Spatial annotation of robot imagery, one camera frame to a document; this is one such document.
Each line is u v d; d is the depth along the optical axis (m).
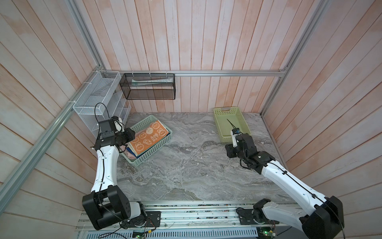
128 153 0.91
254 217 0.72
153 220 0.73
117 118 0.73
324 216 0.38
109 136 0.59
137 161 0.88
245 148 0.59
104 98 0.69
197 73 1.00
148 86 1.04
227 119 1.18
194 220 0.73
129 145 0.95
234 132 0.72
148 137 0.98
